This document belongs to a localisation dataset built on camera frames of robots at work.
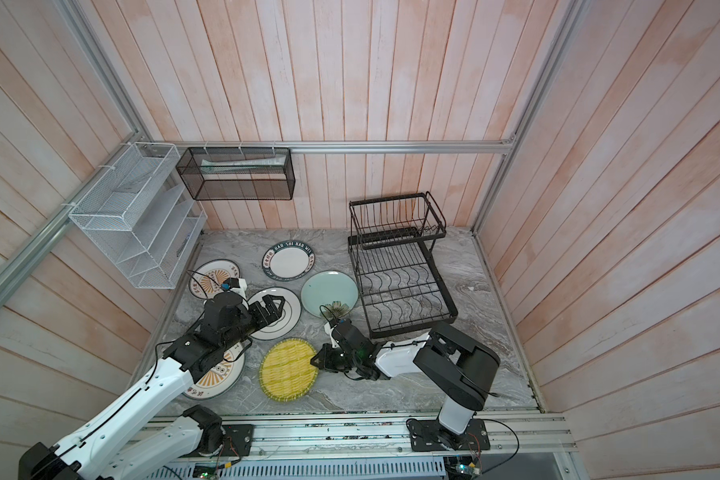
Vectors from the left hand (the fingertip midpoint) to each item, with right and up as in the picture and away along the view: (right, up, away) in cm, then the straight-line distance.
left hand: (275, 311), depth 79 cm
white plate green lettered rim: (-4, +13, +33) cm, 36 cm away
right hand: (+9, -16, +5) cm, 19 cm away
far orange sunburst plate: (-32, +6, +26) cm, 42 cm away
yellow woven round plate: (+1, -18, +5) cm, 19 cm away
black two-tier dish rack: (+32, +19, +10) cm, 39 cm away
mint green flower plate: (+15, +3, +22) cm, 27 cm away
